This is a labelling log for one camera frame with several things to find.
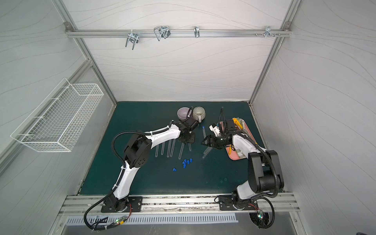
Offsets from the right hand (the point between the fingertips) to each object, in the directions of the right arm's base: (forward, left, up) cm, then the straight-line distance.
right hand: (206, 143), depth 88 cm
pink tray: (-3, -20, -8) cm, 22 cm away
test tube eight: (+13, +1, -7) cm, 15 cm away
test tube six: (-1, +16, -7) cm, 17 cm away
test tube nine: (0, -1, -7) cm, 7 cm away
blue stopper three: (-10, +13, -6) cm, 18 cm away
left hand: (+5, +9, -6) cm, 12 cm away
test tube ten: (0, -3, -7) cm, 8 cm away
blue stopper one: (-14, +19, -6) cm, 24 cm away
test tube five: (+2, +21, -7) cm, 23 cm away
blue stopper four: (-8, +13, -7) cm, 17 cm away
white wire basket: (-7, +72, +27) cm, 77 cm away
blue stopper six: (-8, +9, -7) cm, 14 cm away
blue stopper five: (-9, +11, -7) cm, 16 cm away
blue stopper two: (-12, +13, -7) cm, 19 cm away
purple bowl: (+27, +18, -3) cm, 33 cm away
